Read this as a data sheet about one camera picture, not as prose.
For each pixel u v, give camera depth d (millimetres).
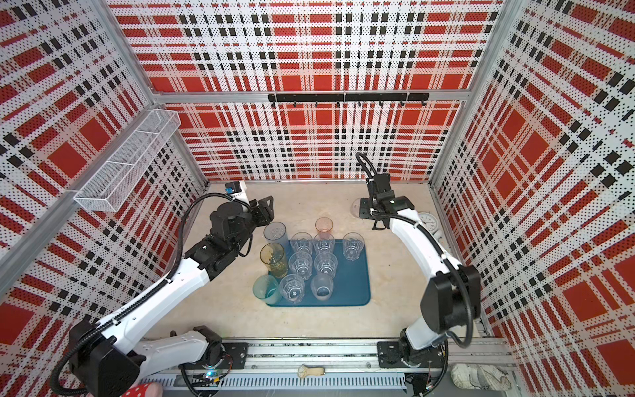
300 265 932
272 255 848
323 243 935
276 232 930
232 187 625
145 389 607
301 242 946
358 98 887
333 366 724
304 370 700
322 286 862
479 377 675
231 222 539
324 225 989
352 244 958
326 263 902
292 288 862
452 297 427
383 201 605
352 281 903
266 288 861
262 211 665
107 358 372
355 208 803
